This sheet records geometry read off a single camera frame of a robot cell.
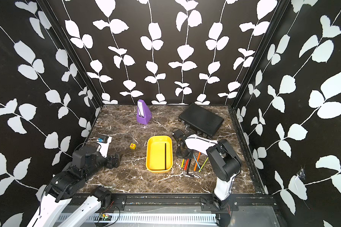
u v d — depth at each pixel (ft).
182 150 2.57
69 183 1.42
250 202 2.51
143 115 3.42
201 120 4.87
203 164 2.89
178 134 2.54
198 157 2.97
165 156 3.01
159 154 3.05
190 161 2.95
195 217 2.31
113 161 1.95
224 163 1.58
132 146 3.05
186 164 2.89
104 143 1.88
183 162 2.89
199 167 2.82
